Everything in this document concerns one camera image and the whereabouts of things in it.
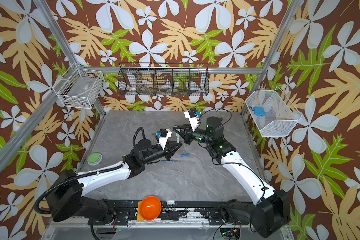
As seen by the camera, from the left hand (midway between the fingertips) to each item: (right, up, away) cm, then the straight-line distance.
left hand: (180, 141), depth 72 cm
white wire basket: (-58, +30, +13) cm, 67 cm away
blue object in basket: (+46, +17, +14) cm, 51 cm away
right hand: (-3, +6, -5) cm, 8 cm away
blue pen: (-7, -15, +21) cm, 26 cm away
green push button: (-55, -13, +21) cm, 60 cm away
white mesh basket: (+54, +13, +6) cm, 55 cm away
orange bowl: (-16, -35, +4) cm, 39 cm away
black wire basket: (-11, +39, +25) cm, 48 cm away
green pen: (-1, +3, -4) cm, 5 cm away
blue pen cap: (+3, -11, +26) cm, 29 cm away
